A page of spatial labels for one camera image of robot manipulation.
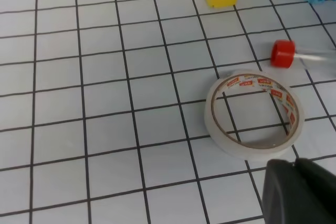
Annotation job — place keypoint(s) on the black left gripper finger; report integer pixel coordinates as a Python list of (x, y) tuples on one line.
[(302, 192)]

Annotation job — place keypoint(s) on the red-capped clear tube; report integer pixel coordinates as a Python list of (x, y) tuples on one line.
[(287, 54)]

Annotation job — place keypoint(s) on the white black-grid cloth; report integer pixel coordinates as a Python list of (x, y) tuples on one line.
[(102, 106)]

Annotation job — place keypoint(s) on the white tape roll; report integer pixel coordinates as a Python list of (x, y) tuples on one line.
[(252, 78)]

